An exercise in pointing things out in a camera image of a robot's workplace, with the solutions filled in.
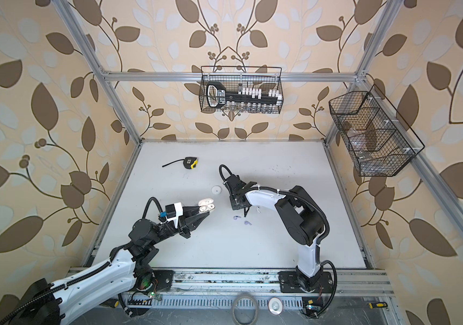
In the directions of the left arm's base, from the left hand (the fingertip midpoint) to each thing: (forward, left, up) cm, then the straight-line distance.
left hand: (202, 208), depth 66 cm
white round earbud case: (+22, -1, -24) cm, 33 cm away
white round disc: (-24, -25, -25) cm, 43 cm away
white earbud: (-2, -18, +5) cm, 19 cm away
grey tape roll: (-25, -15, -25) cm, 38 cm away
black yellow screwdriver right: (-24, -61, -24) cm, 69 cm away
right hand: (+16, -13, -26) cm, 33 cm away
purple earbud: (+6, -16, -25) cm, 30 cm away
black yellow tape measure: (+38, +15, -23) cm, 47 cm away
